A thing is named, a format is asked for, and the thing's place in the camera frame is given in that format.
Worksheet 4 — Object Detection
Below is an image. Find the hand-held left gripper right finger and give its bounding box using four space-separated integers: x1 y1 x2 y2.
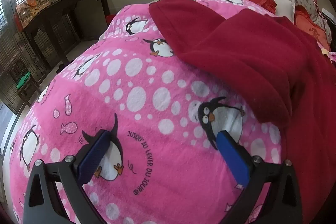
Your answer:
216 131 303 224

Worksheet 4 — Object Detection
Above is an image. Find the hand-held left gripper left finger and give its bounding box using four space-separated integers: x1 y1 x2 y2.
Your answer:
23 130 112 224

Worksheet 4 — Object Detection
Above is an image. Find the dark red fleece garment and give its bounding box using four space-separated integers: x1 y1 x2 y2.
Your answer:
148 0 336 224

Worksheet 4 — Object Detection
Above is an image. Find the pink penguin print blanket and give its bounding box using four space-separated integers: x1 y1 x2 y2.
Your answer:
9 0 336 224

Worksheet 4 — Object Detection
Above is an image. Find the wooden stool with green cushion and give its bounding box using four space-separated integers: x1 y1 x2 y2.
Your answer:
14 70 41 106

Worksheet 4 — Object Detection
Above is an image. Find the dark wooden table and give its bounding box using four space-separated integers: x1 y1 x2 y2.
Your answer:
22 0 108 62

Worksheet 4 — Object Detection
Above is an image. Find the small red heart cushion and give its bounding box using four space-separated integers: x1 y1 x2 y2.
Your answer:
294 5 328 43

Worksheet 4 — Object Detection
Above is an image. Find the white pillow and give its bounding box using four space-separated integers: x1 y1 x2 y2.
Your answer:
270 0 294 22

